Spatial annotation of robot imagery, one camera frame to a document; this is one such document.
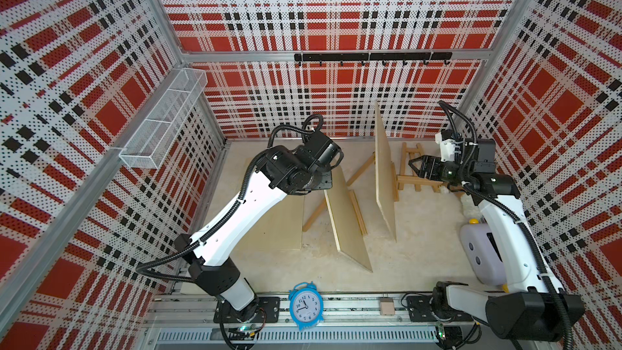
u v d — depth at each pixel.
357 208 0.92
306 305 0.73
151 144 0.91
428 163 0.65
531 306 0.37
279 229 0.91
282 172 0.41
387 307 0.75
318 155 0.48
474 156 0.55
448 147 0.66
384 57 0.89
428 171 0.65
